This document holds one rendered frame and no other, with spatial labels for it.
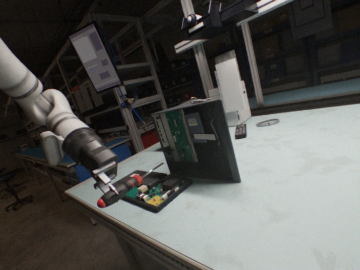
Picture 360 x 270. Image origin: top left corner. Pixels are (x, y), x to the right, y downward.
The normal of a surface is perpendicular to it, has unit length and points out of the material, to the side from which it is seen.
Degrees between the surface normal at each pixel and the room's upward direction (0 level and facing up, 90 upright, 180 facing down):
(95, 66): 101
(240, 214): 0
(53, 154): 129
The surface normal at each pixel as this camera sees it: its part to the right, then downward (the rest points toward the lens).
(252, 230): -0.27, -0.93
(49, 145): 0.76, 0.54
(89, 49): -0.18, 0.48
